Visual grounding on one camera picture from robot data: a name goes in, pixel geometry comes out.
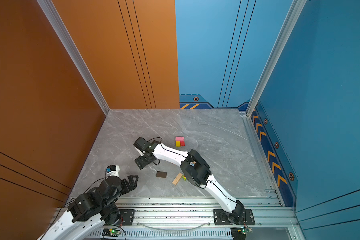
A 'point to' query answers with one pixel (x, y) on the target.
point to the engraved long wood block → (177, 178)
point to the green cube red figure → (184, 177)
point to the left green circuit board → (111, 232)
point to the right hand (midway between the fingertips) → (142, 162)
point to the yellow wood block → (178, 143)
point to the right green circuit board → (239, 233)
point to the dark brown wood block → (160, 174)
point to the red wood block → (182, 143)
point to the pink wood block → (179, 139)
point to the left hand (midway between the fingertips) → (133, 179)
